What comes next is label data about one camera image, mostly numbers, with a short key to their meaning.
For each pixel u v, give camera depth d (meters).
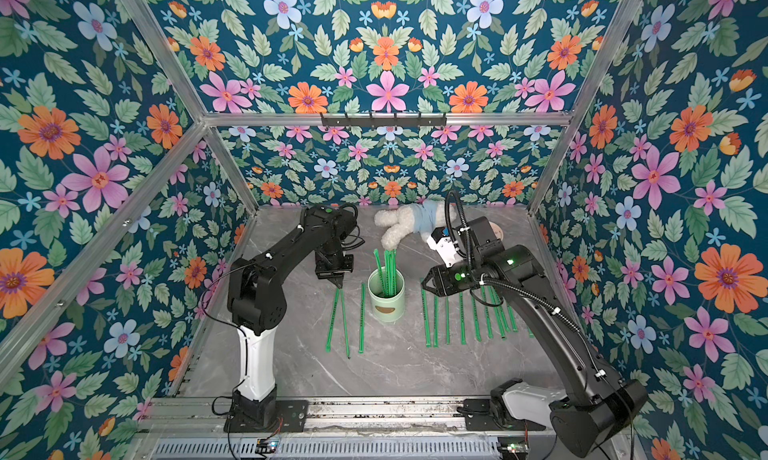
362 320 0.91
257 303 0.54
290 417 0.74
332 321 0.90
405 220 1.05
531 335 0.46
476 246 0.52
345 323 0.86
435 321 0.91
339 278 0.80
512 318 0.91
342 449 0.77
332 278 0.80
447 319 0.92
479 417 0.74
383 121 0.93
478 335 0.87
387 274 0.84
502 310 0.93
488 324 0.89
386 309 0.84
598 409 0.37
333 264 0.77
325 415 0.75
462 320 0.91
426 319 0.91
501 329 0.88
